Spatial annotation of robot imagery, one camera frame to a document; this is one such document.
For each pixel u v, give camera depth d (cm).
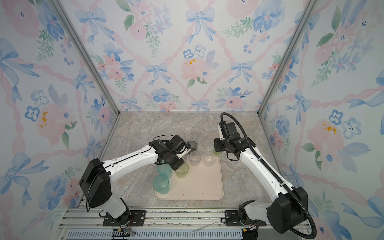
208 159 92
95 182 43
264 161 48
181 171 87
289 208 39
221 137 71
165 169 86
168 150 60
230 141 59
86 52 86
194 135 103
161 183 82
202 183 84
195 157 93
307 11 70
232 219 72
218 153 95
